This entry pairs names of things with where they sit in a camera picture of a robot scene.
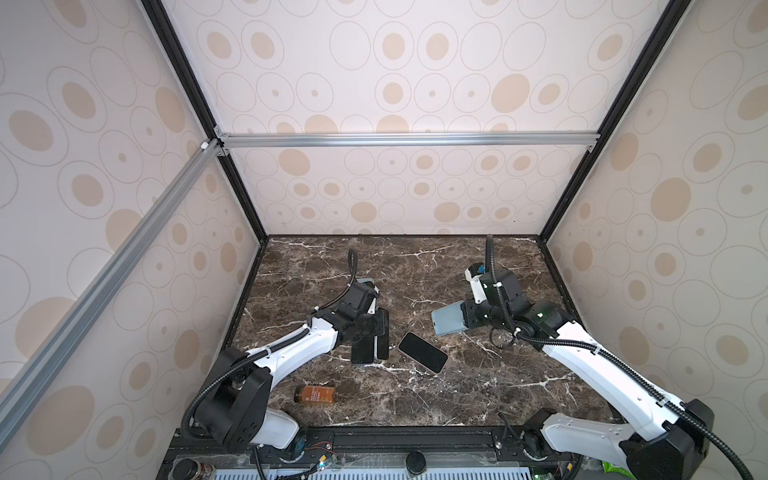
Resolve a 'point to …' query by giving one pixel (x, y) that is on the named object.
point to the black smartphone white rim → (381, 342)
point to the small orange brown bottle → (315, 394)
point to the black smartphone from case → (362, 352)
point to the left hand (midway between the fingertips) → (396, 320)
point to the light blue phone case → (365, 280)
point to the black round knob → (415, 462)
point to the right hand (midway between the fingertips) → (464, 304)
